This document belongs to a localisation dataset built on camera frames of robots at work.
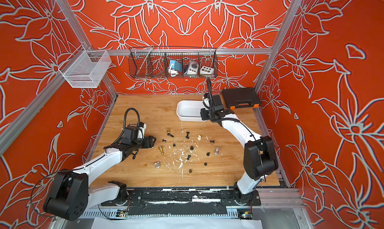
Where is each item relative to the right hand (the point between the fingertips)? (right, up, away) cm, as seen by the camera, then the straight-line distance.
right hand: (200, 111), depth 89 cm
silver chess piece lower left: (-25, -30, -7) cm, 40 cm away
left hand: (-30, -17, +1) cm, 34 cm away
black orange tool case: (+34, +10, +28) cm, 45 cm away
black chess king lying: (-19, -16, +7) cm, 26 cm away
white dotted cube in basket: (+4, +26, +5) cm, 27 cm away
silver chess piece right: (+10, -25, -1) cm, 26 cm away
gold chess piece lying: (-25, -23, +1) cm, 33 cm away
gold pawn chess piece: (-21, -14, +9) cm, 26 cm away
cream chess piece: (-1, -17, +4) cm, 17 cm away
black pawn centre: (-6, -23, +1) cm, 24 cm away
